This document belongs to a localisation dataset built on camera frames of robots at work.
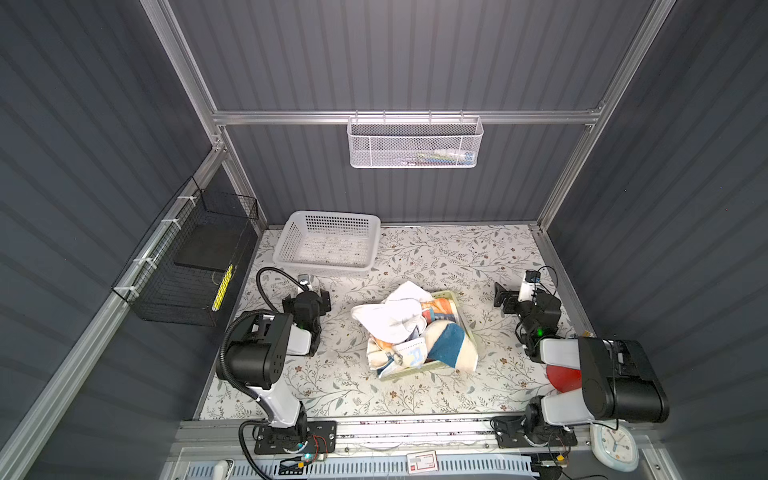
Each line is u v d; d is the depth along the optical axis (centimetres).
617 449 69
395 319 82
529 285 79
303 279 84
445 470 70
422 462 70
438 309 91
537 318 71
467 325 85
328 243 115
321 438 72
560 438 73
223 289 69
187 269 73
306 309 74
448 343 80
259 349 49
